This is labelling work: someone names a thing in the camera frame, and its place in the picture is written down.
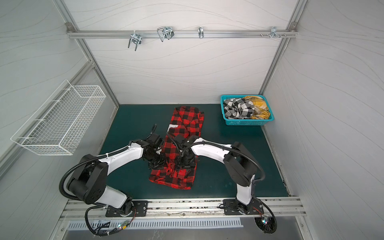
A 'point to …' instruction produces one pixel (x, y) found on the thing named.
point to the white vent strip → (154, 224)
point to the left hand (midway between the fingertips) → (169, 163)
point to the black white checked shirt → (238, 108)
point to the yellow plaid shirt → (261, 110)
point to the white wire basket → (58, 125)
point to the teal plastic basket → (248, 121)
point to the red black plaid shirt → (184, 120)
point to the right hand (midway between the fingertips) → (182, 165)
